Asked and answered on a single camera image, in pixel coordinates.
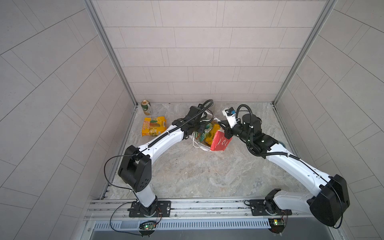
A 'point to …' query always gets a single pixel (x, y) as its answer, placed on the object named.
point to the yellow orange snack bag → (153, 126)
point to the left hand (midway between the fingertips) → (205, 121)
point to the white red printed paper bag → (220, 143)
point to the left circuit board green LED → (148, 225)
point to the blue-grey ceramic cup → (282, 143)
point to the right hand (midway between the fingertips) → (218, 122)
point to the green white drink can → (146, 108)
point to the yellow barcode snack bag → (209, 139)
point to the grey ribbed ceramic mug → (211, 108)
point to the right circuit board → (277, 225)
